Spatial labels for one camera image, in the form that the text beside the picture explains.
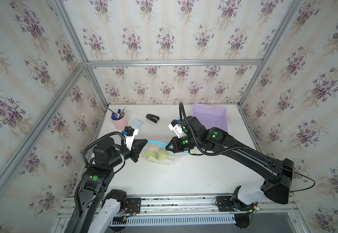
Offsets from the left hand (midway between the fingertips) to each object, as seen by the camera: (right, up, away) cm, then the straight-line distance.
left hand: (147, 142), depth 65 cm
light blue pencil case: (-15, +6, +41) cm, 44 cm away
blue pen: (-25, +16, +34) cm, 45 cm away
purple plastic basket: (+44, +12, +48) cm, 66 cm away
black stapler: (-5, +12, +46) cm, 47 cm away
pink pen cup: (-24, +9, +32) cm, 41 cm away
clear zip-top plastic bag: (+4, -2, +3) cm, 6 cm away
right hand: (+9, -3, +2) cm, 10 cm away
